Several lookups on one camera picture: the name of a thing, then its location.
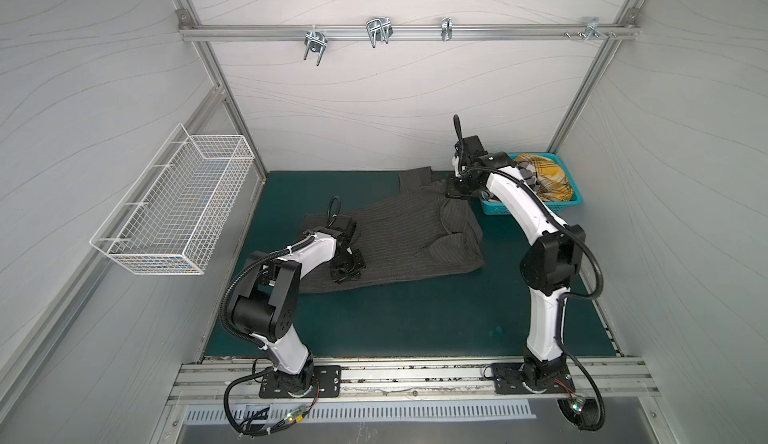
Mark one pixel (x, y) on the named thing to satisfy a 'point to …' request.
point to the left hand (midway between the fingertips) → (366, 270)
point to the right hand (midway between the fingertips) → (456, 185)
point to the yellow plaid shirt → (553, 184)
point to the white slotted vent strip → (385, 412)
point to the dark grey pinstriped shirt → (421, 233)
